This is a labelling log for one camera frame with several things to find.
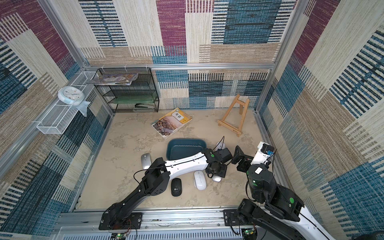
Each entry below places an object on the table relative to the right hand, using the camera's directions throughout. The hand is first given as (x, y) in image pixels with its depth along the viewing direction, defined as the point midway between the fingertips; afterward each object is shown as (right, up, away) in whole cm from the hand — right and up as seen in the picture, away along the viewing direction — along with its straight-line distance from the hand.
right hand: (245, 149), depth 64 cm
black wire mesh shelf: (-61, +31, +48) cm, 84 cm away
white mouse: (-18, -20, +19) cm, 33 cm away
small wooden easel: (+9, +20, +32) cm, 39 cm away
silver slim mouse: (-51, -11, +29) cm, 60 cm away
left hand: (-6, -17, +24) cm, 30 cm away
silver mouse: (-9, -21, +23) cm, 32 cm away
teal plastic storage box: (-32, -5, +35) cm, 48 cm away
